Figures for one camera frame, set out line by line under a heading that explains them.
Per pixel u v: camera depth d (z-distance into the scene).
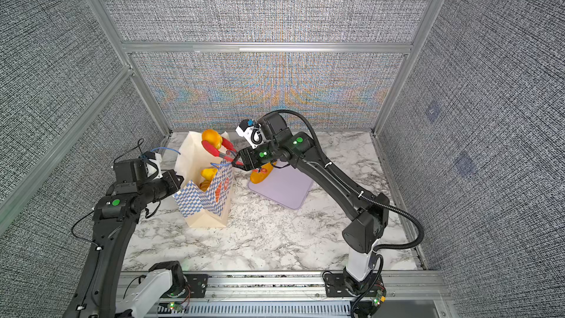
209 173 0.88
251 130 0.64
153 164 0.58
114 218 0.46
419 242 0.43
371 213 0.44
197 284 0.73
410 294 0.73
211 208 0.78
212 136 0.75
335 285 0.73
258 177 0.98
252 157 0.62
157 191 0.60
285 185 0.98
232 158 0.67
